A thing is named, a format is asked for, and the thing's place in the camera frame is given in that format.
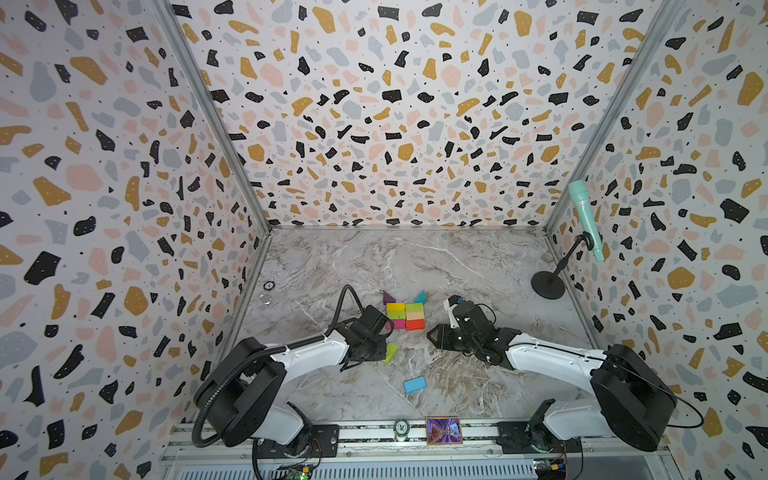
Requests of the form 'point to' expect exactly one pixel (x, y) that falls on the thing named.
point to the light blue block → (415, 385)
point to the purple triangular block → (387, 298)
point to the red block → (415, 324)
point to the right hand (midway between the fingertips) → (435, 336)
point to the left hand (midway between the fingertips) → (389, 349)
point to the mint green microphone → (579, 191)
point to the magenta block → (397, 324)
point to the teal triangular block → (421, 298)
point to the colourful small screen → (444, 430)
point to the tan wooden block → (415, 316)
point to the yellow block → (395, 307)
